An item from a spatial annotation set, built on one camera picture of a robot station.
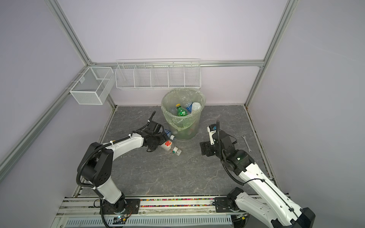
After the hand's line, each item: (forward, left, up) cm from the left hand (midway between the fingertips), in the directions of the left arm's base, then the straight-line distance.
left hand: (165, 142), depth 92 cm
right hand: (-10, -25, +16) cm, 31 cm away
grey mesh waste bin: (+1, -12, +13) cm, 18 cm away
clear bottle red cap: (+10, -21, +22) cm, 31 cm away
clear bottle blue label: (+18, -17, +13) cm, 28 cm away
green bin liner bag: (+16, -13, +14) cm, 25 cm away
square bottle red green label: (-2, -1, 0) cm, 3 cm away
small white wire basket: (+39, +49, +18) cm, 65 cm away
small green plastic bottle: (+12, -12, +16) cm, 23 cm away
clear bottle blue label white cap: (+6, -3, 0) cm, 7 cm away
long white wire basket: (+40, +2, +25) cm, 47 cm away
